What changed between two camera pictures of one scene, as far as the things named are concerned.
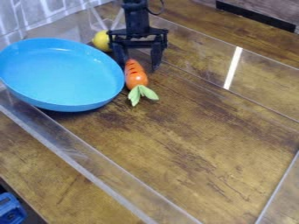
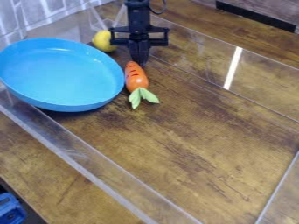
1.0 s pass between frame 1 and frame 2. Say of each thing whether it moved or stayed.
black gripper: moved
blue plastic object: stayed
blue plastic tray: stayed
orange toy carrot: stayed
